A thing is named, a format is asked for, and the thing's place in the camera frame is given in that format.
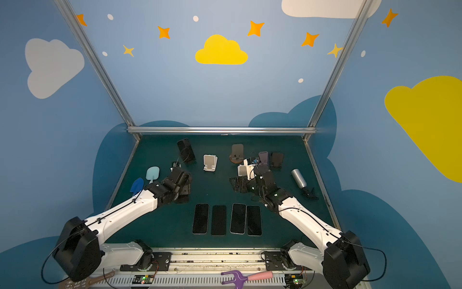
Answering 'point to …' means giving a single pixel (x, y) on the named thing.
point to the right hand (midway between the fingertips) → (238, 176)
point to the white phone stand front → (242, 170)
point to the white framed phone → (238, 217)
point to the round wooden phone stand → (237, 155)
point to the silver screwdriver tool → (300, 180)
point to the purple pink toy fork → (239, 277)
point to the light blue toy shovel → (152, 173)
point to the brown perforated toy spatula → (68, 283)
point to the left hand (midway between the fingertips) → (185, 183)
